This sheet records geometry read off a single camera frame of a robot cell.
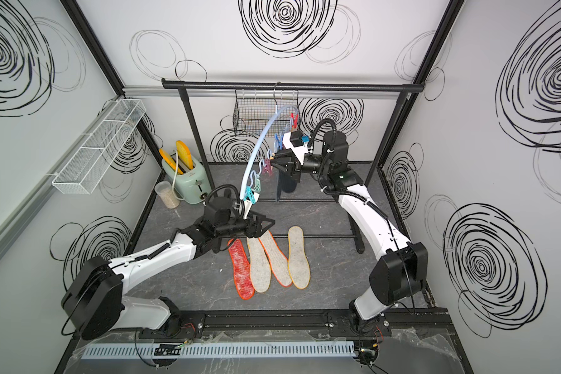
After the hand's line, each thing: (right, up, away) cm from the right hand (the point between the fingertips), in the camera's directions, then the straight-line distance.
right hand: (270, 160), depth 66 cm
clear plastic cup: (-45, -11, +31) cm, 56 cm away
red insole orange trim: (-12, -39, +19) cm, 45 cm away
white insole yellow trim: (+9, -37, +20) cm, 43 cm away
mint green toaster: (-34, -8, +29) cm, 46 cm away
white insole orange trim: (-5, -38, +19) cm, 43 cm away
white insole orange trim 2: (+2, -36, +21) cm, 42 cm away
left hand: (-1, -19, +12) cm, 23 cm away
